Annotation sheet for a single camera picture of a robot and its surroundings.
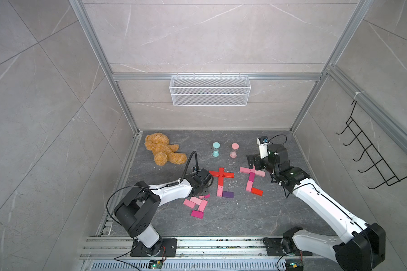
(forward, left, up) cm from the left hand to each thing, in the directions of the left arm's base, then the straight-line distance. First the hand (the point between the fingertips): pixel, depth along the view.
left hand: (205, 187), depth 90 cm
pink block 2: (-9, +2, -1) cm, 10 cm away
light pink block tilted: (-7, +5, 0) cm, 9 cm away
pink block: (-8, +9, -1) cm, 12 cm away
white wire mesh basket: (+50, -5, +28) cm, 57 cm away
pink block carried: (+11, -24, -1) cm, 26 cm away
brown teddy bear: (+26, +28, +8) cm, 39 cm away
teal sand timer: (+24, -7, +7) cm, 26 cm away
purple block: (-4, -12, -1) cm, 13 cm away
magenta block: (-5, -1, -1) cm, 5 cm away
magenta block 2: (-13, +4, -2) cm, 14 cm away
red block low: (+11, -10, -1) cm, 15 cm away
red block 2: (+8, -14, -1) cm, 16 cm away
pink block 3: (-2, -8, -1) cm, 8 cm away
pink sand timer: (+22, -19, +8) cm, 30 cm away
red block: (+9, -6, -1) cm, 11 cm away
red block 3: (+5, -9, -2) cm, 10 cm away
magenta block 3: (+7, -27, -2) cm, 28 cm away
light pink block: (-2, -21, +21) cm, 30 cm away
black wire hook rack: (-9, -68, +30) cm, 75 cm away
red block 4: (-3, -29, -2) cm, 29 cm away
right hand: (+8, -27, +20) cm, 34 cm away
